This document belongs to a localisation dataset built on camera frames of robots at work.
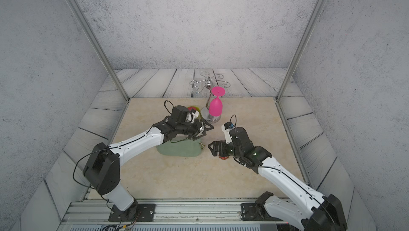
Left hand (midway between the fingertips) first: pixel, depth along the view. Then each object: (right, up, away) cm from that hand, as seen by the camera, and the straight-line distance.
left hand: (213, 131), depth 78 cm
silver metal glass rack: (-3, +26, +12) cm, 29 cm away
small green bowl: (-12, +11, +27) cm, 32 cm away
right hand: (+2, -6, -2) cm, 7 cm away
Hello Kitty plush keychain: (+6, -15, +6) cm, 17 cm away
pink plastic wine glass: (+2, +13, +12) cm, 18 cm away
